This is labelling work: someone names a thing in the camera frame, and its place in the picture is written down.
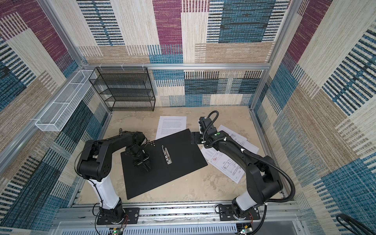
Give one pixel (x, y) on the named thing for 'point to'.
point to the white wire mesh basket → (55, 117)
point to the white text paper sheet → (169, 125)
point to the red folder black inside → (172, 158)
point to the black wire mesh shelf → (125, 88)
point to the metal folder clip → (166, 155)
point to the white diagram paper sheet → (226, 167)
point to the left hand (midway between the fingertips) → (150, 165)
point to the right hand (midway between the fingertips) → (198, 138)
